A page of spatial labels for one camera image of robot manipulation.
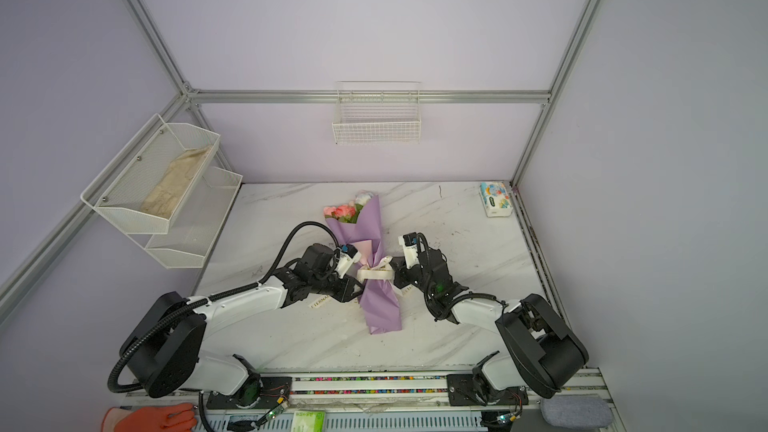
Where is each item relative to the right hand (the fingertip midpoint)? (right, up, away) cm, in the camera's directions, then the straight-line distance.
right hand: (388, 260), depth 86 cm
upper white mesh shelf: (-64, +20, -9) cm, 67 cm away
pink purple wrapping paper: (-8, +6, +12) cm, 16 cm away
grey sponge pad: (+45, -33, -17) cm, 58 cm away
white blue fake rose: (-9, +19, +21) cm, 30 cm away
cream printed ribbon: (-2, -3, 0) cm, 4 cm away
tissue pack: (+40, +19, +22) cm, 49 cm away
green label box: (-18, -34, -18) cm, 43 cm away
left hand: (-8, -9, -2) cm, 12 cm away
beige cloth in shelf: (-59, +18, -9) cm, 62 cm away
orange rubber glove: (-51, -35, -15) cm, 64 cm away
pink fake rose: (-16, +14, +19) cm, 28 cm away
